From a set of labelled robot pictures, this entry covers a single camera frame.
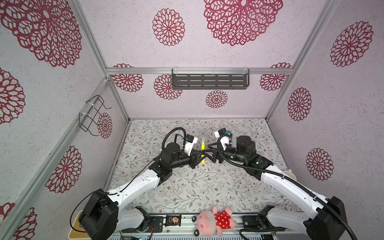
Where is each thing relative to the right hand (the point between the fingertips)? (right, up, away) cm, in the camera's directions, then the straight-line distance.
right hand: (205, 147), depth 70 cm
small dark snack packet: (-16, -37, +4) cm, 40 cm away
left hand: (+1, -4, +3) cm, 5 cm away
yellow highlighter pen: (-1, 0, 0) cm, 1 cm away
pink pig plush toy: (+1, -34, -3) cm, 34 cm away
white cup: (+49, -16, +14) cm, 54 cm away
